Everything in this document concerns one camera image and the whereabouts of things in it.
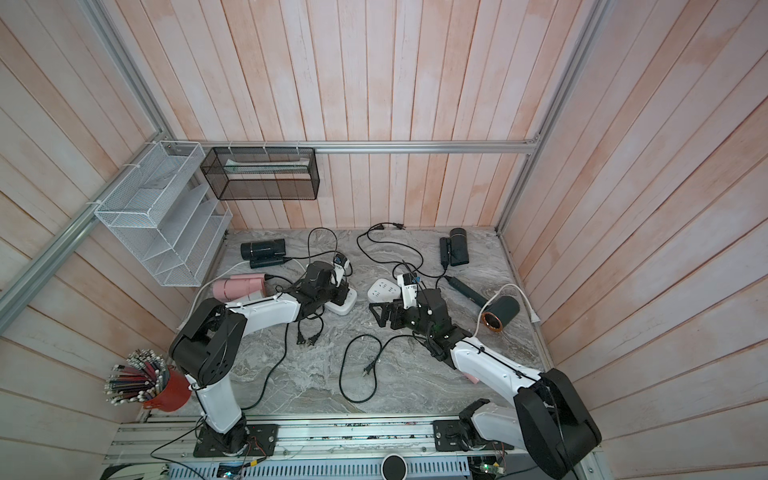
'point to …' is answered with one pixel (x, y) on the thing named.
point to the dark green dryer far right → (454, 249)
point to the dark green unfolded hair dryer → (499, 311)
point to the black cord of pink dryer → (300, 339)
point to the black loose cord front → (370, 366)
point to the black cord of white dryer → (267, 379)
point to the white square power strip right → (383, 291)
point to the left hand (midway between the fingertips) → (345, 287)
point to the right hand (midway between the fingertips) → (381, 303)
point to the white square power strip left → (346, 308)
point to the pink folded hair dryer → (240, 287)
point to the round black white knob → (394, 467)
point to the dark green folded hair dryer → (263, 253)
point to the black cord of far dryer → (396, 263)
